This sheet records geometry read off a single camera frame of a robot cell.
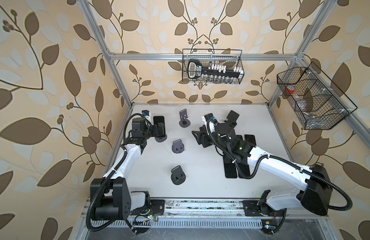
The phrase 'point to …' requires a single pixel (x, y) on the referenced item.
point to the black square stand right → (232, 118)
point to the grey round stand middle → (177, 146)
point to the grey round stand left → (161, 139)
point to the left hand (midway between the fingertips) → (156, 123)
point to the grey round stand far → (184, 122)
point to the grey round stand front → (178, 176)
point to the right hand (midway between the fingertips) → (198, 129)
